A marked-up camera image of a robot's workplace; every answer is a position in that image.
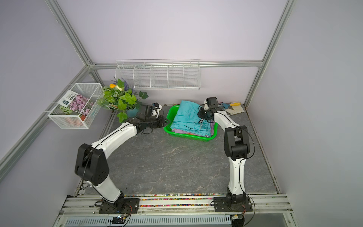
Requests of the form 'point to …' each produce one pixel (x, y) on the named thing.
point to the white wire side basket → (62, 117)
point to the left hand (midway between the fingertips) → (169, 121)
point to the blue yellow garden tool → (226, 105)
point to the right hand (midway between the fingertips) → (198, 112)
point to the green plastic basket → (170, 110)
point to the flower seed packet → (76, 102)
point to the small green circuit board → (118, 220)
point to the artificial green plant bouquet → (117, 96)
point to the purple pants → (212, 126)
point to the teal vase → (132, 113)
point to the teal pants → (186, 119)
